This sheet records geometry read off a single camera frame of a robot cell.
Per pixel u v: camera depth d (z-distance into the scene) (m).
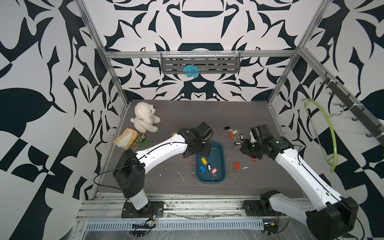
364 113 0.55
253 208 0.74
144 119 0.91
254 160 0.91
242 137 1.01
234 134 1.02
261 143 0.58
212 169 0.87
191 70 0.91
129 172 0.43
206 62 0.94
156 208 0.74
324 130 0.76
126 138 0.95
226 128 1.05
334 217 0.37
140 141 0.97
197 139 0.58
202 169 0.87
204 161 0.89
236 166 0.89
